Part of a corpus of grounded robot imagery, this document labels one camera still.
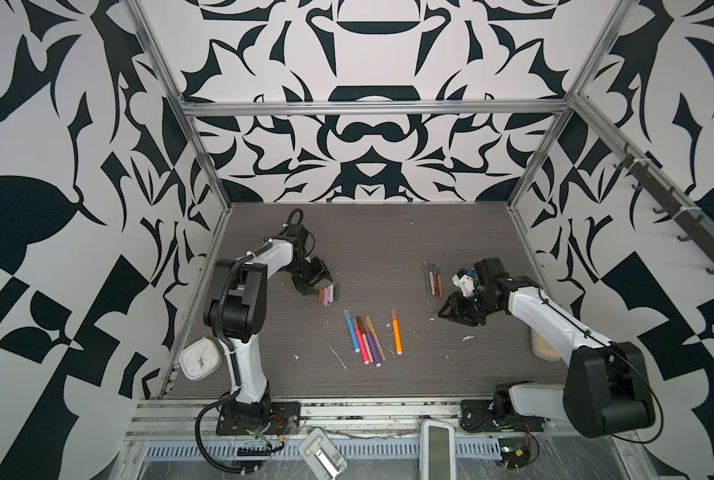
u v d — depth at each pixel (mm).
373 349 848
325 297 937
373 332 873
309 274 872
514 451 714
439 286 974
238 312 525
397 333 870
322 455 685
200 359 807
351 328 888
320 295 939
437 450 675
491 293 635
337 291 963
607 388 415
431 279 991
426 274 1005
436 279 991
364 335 870
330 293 955
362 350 847
